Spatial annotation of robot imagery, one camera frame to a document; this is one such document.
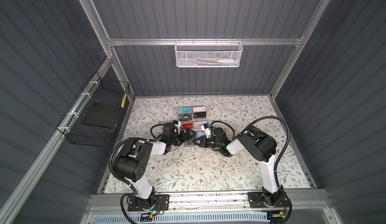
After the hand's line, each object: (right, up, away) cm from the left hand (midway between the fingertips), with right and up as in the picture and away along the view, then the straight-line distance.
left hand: (192, 135), depth 93 cm
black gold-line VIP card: (+5, +13, +6) cm, 15 cm away
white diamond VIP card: (+3, +6, +6) cm, 9 cm away
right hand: (+1, -5, -1) cm, 5 cm away
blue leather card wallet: (-2, -5, +1) cm, 5 cm away
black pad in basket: (-44, +14, -21) cm, 50 cm away
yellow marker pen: (-38, +21, -10) cm, 45 cm away
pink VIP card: (+5, +17, +7) cm, 18 cm away
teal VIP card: (-5, +16, +6) cm, 18 cm away
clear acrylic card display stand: (0, +11, +6) cm, 13 cm away
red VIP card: (-4, +5, +6) cm, 9 cm away
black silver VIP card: (-5, +12, +6) cm, 14 cm away
